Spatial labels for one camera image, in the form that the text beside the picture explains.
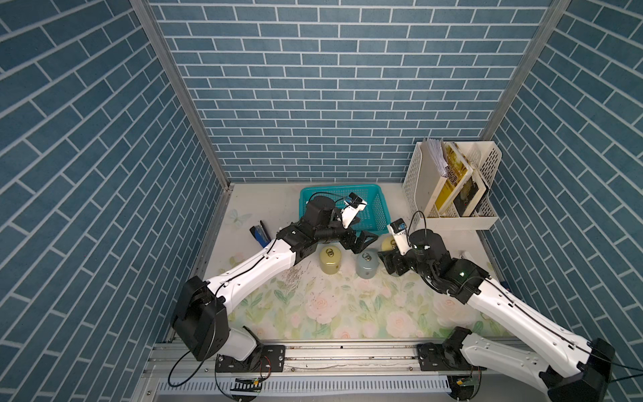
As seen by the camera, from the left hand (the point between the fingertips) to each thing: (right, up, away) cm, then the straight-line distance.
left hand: (373, 231), depth 73 cm
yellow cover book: (+36, +21, +20) cm, 46 cm away
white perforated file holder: (+53, +28, +32) cm, 68 cm away
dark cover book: (+42, +12, +24) cm, 49 cm away
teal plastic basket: (+6, +2, +35) cm, 35 cm away
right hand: (+6, -6, +3) cm, 9 cm away
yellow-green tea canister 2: (+4, -3, -1) cm, 5 cm away
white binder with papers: (+23, +18, +14) cm, 33 cm away
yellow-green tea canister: (-13, -12, +14) cm, 22 cm away
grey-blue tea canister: (0, -12, +12) cm, 17 cm away
